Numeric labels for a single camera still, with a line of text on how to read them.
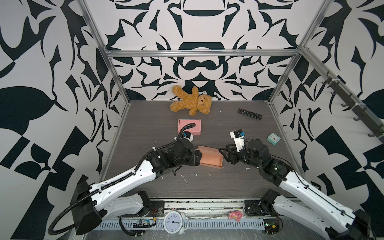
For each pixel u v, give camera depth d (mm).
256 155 556
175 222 688
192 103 1113
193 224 713
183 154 550
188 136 672
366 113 554
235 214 703
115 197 435
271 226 712
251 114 1113
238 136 637
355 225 403
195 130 991
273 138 979
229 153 639
